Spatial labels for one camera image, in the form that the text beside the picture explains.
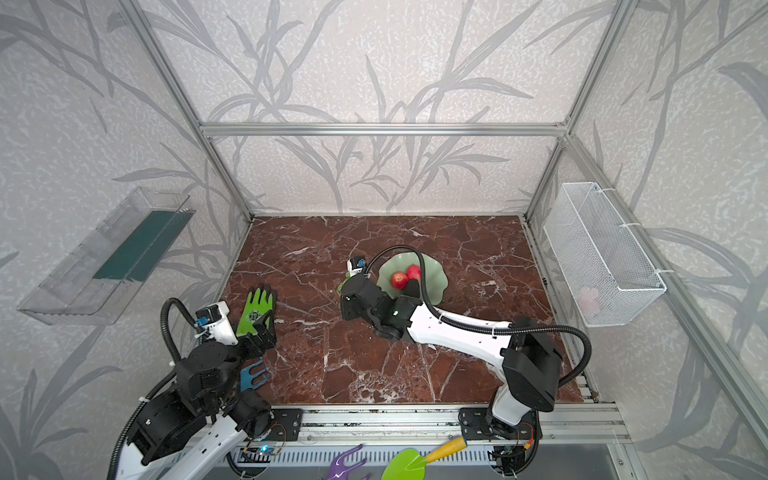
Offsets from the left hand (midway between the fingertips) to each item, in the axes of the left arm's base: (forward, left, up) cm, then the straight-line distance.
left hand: (265, 308), depth 69 cm
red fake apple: (+23, -36, -20) cm, 47 cm away
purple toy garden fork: (-29, -18, -21) cm, 40 cm away
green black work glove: (+13, +13, -22) cm, 28 cm away
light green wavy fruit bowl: (+22, -43, -21) cm, 53 cm away
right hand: (+9, -17, -4) cm, 20 cm away
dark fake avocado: (+17, -35, -20) cm, 44 cm away
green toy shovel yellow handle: (-28, -34, -22) cm, 49 cm away
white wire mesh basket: (+3, -75, +13) cm, 76 cm away
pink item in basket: (+4, -79, -2) cm, 79 cm away
